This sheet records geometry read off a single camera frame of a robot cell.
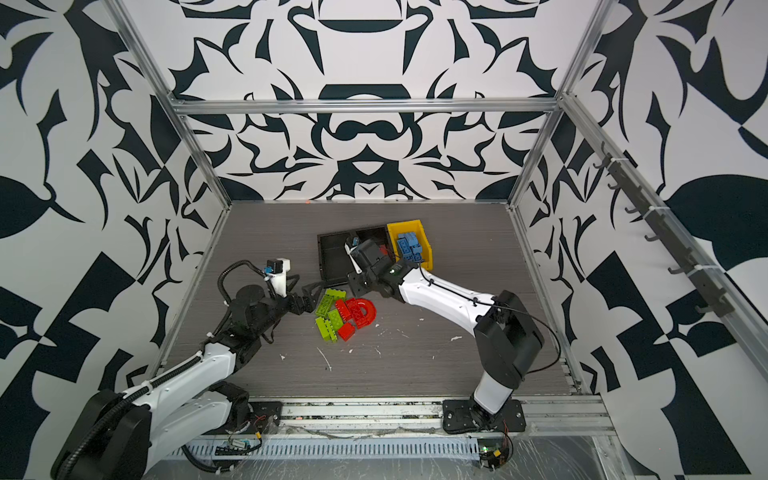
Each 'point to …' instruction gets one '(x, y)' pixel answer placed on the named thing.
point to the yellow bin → (411, 226)
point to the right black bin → (379, 235)
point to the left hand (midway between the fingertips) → (310, 274)
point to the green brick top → (334, 292)
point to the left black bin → (334, 260)
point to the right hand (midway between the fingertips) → (355, 274)
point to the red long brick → (354, 309)
